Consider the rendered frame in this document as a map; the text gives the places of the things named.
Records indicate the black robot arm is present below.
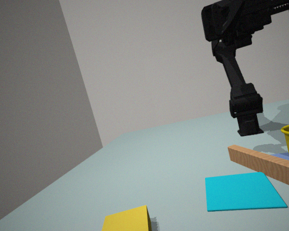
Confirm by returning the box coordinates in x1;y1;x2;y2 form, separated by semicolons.
211;31;264;136

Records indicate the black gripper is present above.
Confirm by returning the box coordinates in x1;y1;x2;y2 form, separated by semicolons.
201;0;289;42

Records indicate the brown wooden bar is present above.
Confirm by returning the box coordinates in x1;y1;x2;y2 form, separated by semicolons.
227;145;289;185

